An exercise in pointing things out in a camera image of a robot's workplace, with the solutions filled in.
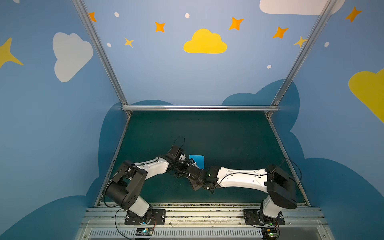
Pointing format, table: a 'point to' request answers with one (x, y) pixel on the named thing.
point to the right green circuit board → (270, 233)
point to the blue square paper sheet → (199, 159)
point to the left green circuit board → (144, 231)
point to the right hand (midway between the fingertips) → (194, 178)
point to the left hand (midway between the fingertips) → (195, 172)
